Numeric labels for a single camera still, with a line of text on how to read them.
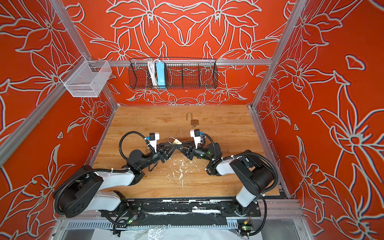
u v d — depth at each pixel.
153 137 0.68
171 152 0.71
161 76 0.90
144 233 0.67
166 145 0.72
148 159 0.62
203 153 0.70
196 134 0.69
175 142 0.73
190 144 0.70
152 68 0.88
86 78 0.92
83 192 0.43
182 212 0.73
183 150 0.73
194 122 1.09
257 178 0.45
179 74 0.98
